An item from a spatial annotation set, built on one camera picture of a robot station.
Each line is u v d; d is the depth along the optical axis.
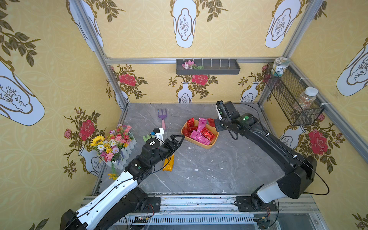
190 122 1.00
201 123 0.98
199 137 0.92
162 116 1.14
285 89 0.91
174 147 0.63
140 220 0.73
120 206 0.57
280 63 0.84
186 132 0.95
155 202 0.74
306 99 0.66
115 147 0.78
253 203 0.65
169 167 0.84
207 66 0.92
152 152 0.55
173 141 0.64
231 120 0.57
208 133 0.94
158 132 0.69
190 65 0.88
